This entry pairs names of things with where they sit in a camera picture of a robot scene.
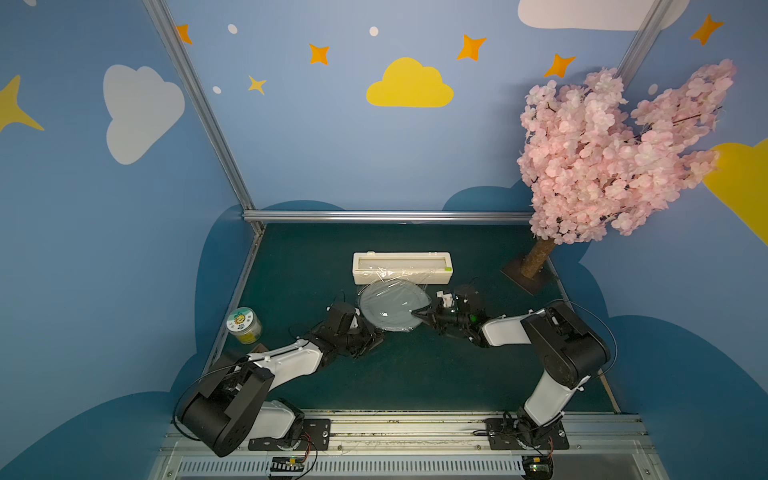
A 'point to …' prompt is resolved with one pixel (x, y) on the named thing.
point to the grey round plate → (389, 303)
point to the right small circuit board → (537, 467)
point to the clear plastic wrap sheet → (388, 297)
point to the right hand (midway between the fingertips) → (414, 309)
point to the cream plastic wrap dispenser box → (431, 268)
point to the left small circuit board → (286, 464)
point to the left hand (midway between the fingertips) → (389, 331)
